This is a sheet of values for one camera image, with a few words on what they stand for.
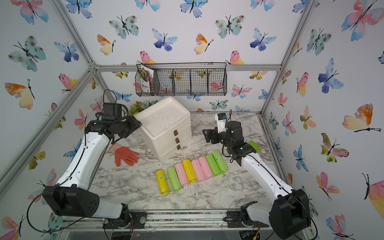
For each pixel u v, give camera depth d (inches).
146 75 34.4
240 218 28.4
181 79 38.7
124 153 39.0
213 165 35.1
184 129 33.5
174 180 33.1
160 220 29.7
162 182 33.3
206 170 34.1
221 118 26.4
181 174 34.1
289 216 15.5
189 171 34.2
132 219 28.6
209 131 26.9
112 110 22.6
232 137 23.3
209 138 27.9
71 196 15.4
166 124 32.7
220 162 35.7
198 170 34.1
